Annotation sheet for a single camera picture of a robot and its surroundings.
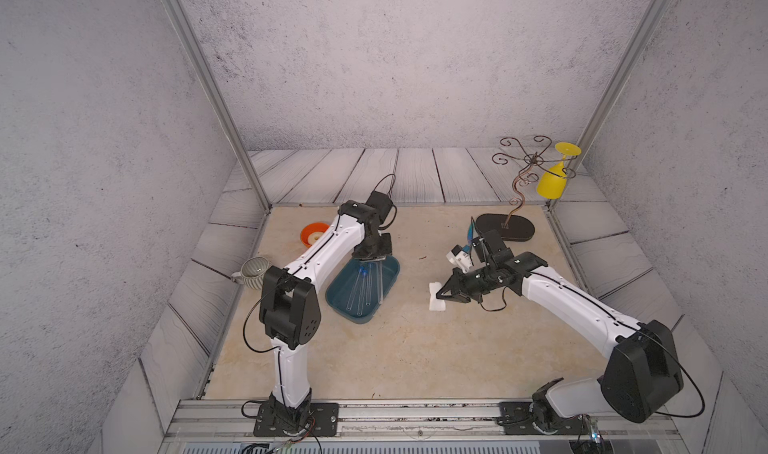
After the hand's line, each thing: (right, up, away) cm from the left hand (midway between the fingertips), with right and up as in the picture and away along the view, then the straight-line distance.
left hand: (388, 258), depth 88 cm
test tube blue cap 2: (-6, -10, +8) cm, 14 cm away
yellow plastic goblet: (+52, +23, +9) cm, 58 cm away
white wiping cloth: (+12, -11, -10) cm, 19 cm away
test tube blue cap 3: (-2, -6, -3) cm, 7 cm away
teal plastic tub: (-9, -10, +8) cm, 16 cm away
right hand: (+13, -8, -11) cm, 19 cm away
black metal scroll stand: (+46, +9, +23) cm, 52 cm away
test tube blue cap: (-11, -12, +7) cm, 19 cm away
